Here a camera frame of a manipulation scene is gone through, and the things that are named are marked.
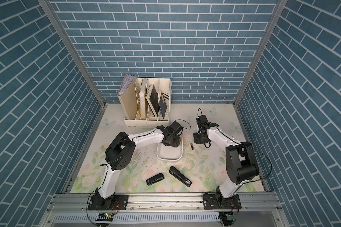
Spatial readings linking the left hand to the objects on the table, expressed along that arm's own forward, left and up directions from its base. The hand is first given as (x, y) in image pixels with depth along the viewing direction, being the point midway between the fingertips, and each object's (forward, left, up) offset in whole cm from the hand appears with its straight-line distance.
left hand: (179, 144), depth 95 cm
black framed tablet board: (+31, +20, +14) cm, 40 cm away
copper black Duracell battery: (-1, -9, -1) cm, 9 cm away
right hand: (+1, -14, +4) cm, 14 cm away
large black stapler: (-21, 0, +3) cm, 22 cm away
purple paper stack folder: (+32, +36, +28) cm, 55 cm away
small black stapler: (-22, +14, +1) cm, 26 cm away
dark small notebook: (+32, +13, +5) cm, 35 cm away
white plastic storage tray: (-4, +9, -4) cm, 11 cm away
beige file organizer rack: (+25, +32, +8) cm, 42 cm away
